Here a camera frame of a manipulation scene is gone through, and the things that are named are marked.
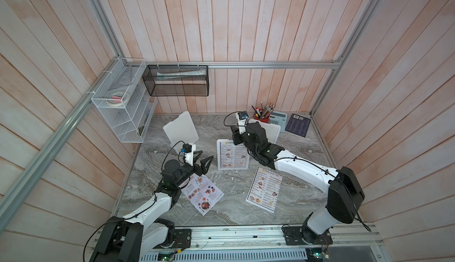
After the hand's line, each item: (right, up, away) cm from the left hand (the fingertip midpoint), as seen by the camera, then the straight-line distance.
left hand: (207, 156), depth 81 cm
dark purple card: (+57, +16, +33) cm, 67 cm away
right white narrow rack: (+32, +12, +7) cm, 35 cm away
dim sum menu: (+11, -1, +7) cm, 13 cm away
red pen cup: (+31, +22, +23) cm, 45 cm away
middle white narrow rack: (+11, -1, +7) cm, 13 cm away
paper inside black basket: (-25, +40, +9) cm, 48 cm away
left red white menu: (-2, -19, +5) cm, 20 cm away
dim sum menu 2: (+28, -18, +6) cm, 34 cm away
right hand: (+12, +15, 0) cm, 19 cm away
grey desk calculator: (+45, +20, +34) cm, 59 cm away
